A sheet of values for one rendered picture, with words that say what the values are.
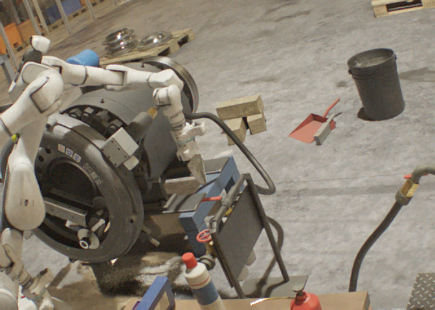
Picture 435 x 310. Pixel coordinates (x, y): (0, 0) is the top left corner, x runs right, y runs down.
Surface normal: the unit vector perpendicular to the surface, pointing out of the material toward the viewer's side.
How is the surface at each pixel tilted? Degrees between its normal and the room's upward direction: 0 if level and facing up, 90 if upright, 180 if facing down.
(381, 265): 0
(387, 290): 0
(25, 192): 90
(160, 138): 95
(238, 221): 90
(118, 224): 90
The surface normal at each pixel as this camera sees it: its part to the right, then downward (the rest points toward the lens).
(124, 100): 0.37, -0.71
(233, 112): -0.31, 0.49
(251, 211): 0.88, -0.14
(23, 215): 0.36, 0.26
